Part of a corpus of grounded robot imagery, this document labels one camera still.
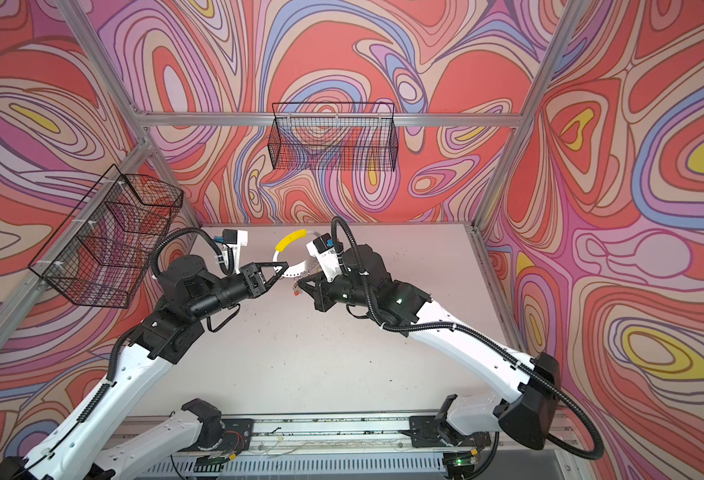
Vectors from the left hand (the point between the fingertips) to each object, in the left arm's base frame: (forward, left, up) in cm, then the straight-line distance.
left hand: (291, 267), depth 62 cm
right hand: (-2, -2, -7) cm, 7 cm away
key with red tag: (-2, 0, -7) cm, 7 cm away
